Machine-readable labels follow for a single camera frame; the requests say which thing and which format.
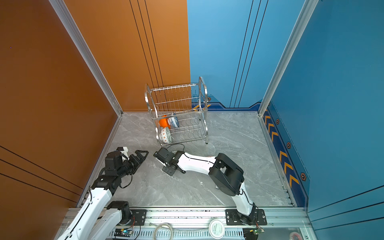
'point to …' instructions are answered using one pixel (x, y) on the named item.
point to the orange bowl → (164, 122)
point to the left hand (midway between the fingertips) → (145, 155)
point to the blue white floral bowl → (174, 122)
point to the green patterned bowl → (165, 135)
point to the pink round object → (295, 236)
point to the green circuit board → (123, 232)
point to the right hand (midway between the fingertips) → (169, 166)
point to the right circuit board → (256, 231)
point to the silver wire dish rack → (180, 112)
